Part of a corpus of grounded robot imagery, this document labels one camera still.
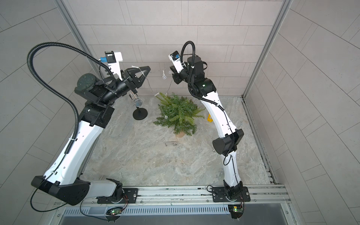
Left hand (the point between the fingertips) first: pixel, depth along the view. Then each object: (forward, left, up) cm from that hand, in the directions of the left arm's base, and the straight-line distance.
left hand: (151, 70), depth 50 cm
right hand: (+20, -5, -11) cm, 23 cm away
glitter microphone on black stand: (+21, +22, -53) cm, 62 cm away
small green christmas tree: (0, -9, -25) cm, 27 cm away
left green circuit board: (-38, +20, -52) cm, 67 cm away
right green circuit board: (-37, -38, -55) cm, 76 cm away
